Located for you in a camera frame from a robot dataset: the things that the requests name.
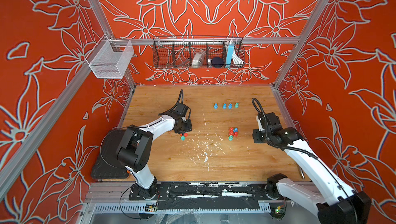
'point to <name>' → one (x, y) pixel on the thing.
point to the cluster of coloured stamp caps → (183, 138)
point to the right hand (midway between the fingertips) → (253, 134)
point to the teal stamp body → (236, 105)
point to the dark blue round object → (217, 62)
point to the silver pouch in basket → (197, 59)
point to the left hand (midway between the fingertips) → (190, 127)
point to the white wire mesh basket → (110, 59)
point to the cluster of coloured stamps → (233, 132)
